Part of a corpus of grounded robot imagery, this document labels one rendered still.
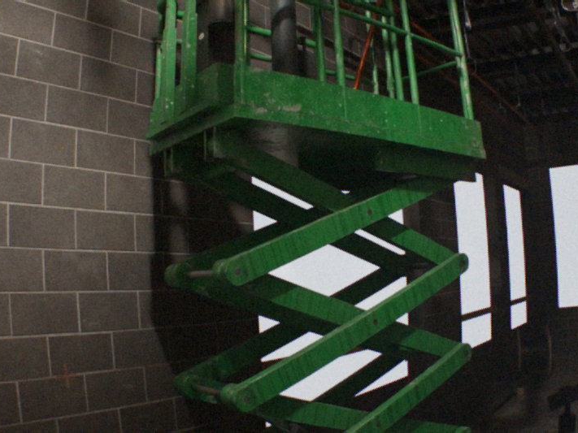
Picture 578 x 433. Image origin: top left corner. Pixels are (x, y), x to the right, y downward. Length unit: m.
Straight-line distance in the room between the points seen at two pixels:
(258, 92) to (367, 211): 0.74
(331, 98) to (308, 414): 1.25
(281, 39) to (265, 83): 0.42
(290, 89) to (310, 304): 0.83
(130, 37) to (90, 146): 0.72
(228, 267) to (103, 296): 1.10
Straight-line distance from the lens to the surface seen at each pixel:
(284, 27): 2.65
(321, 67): 2.55
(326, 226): 2.45
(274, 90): 2.27
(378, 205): 2.67
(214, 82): 2.25
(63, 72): 3.14
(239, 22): 2.28
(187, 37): 2.42
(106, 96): 3.28
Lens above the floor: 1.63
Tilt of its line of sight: 6 degrees up
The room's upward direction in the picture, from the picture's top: 3 degrees counter-clockwise
